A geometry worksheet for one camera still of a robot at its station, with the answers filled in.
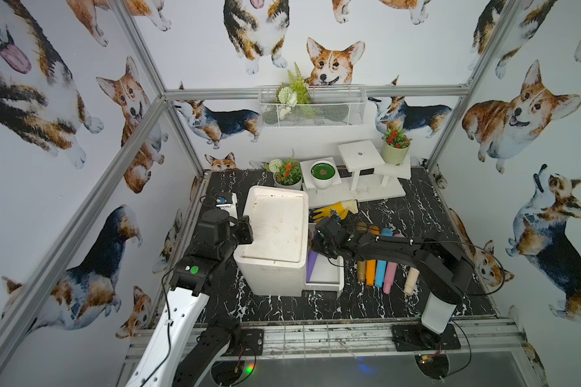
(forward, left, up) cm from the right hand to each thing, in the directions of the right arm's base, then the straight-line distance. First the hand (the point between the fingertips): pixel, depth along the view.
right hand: (307, 245), depth 89 cm
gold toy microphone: (+10, -22, -5) cm, 25 cm away
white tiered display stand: (+31, -23, +6) cm, 39 cm away
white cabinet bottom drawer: (-9, -7, -4) cm, 12 cm away
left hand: (-1, +16, +22) cm, 27 cm away
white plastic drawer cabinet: (-15, +8, +20) cm, 26 cm away
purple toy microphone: (-5, -1, 0) cm, 5 cm away
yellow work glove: (+19, -14, -4) cm, 24 cm away
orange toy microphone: (+9, -27, -5) cm, 29 cm away
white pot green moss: (+21, -6, +17) cm, 27 cm away
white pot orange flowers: (+27, +8, +10) cm, 30 cm away
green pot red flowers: (+34, -35, +18) cm, 52 cm away
